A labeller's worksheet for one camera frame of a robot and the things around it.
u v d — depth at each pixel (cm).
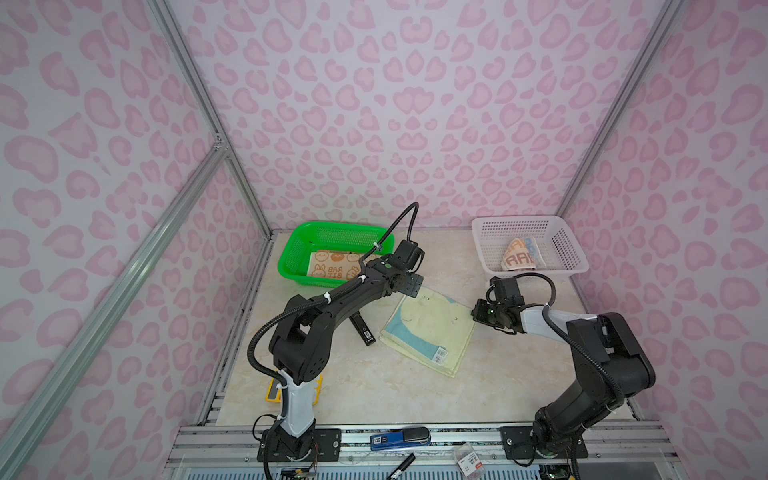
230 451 74
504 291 77
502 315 74
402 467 70
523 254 104
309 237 111
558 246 109
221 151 89
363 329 90
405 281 67
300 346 49
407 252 71
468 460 69
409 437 71
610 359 47
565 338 49
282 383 53
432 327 93
